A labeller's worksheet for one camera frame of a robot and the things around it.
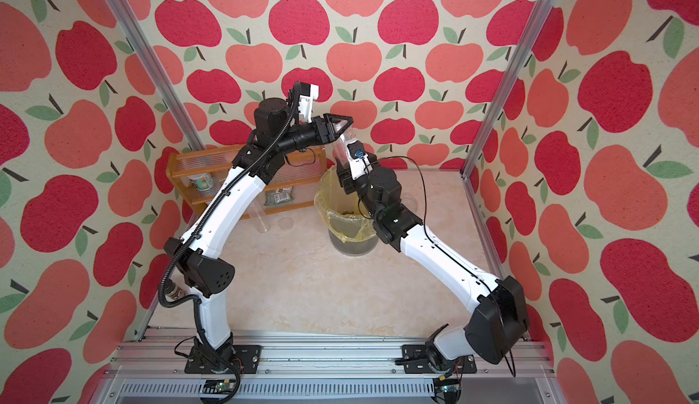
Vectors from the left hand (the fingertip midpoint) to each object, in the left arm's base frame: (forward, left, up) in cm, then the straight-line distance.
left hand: (351, 127), depth 66 cm
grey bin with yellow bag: (-12, 0, -27) cm, 30 cm away
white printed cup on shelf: (+8, +51, -29) cm, 59 cm away
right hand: (-3, -1, -8) cm, 8 cm away
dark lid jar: (-25, +53, -41) cm, 71 cm away
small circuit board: (-48, +35, -49) cm, 77 cm away
